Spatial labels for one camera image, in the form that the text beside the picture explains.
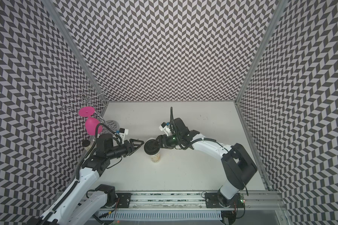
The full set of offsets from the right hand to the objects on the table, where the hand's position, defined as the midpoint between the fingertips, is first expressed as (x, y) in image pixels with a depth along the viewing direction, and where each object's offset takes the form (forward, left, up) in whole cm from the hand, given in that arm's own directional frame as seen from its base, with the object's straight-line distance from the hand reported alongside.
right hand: (156, 148), depth 77 cm
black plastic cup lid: (-1, +2, +4) cm, 5 cm away
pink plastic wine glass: (+10, +36, +10) cm, 39 cm away
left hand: (+1, +8, +3) cm, 8 cm away
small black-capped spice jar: (+5, +43, -2) cm, 43 cm away
